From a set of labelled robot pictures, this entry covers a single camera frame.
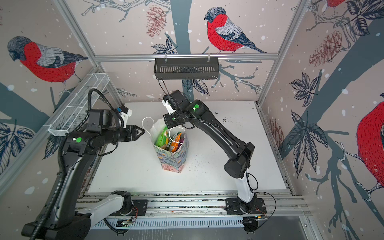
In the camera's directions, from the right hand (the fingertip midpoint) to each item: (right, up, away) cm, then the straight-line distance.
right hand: (167, 119), depth 73 cm
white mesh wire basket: (-49, +5, +3) cm, 49 cm away
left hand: (-10, -4, -6) cm, 12 cm away
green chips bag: (-3, -11, +5) cm, 12 cm away
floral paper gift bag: (+2, -14, +4) cm, 15 cm away
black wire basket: (+9, +36, +31) cm, 48 cm away
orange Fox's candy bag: (+4, -12, -1) cm, 13 cm away
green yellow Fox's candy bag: (-1, -14, +11) cm, 17 cm away
